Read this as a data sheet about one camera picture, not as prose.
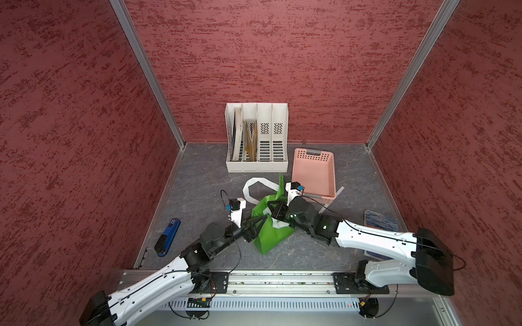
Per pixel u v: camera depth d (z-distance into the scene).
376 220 0.90
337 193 1.00
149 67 0.87
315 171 1.07
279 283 0.76
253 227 0.64
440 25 0.74
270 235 0.76
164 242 0.81
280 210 0.66
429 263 0.40
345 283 0.74
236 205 0.63
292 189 0.70
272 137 1.21
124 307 0.45
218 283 0.74
